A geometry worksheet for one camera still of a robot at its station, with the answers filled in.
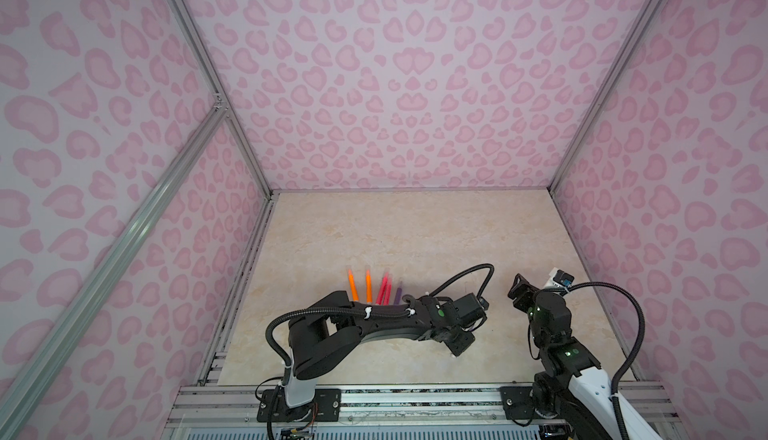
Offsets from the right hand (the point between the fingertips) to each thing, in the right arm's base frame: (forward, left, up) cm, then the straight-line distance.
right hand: (527, 279), depth 82 cm
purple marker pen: (0, +35, -12) cm, 38 cm away
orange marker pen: (+1, +49, -11) cm, 50 cm away
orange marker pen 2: (+2, +44, -11) cm, 46 cm away
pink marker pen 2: (+1, +39, -12) cm, 40 cm away
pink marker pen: (+3, +40, -11) cm, 42 cm away
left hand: (-13, +17, -8) cm, 22 cm away
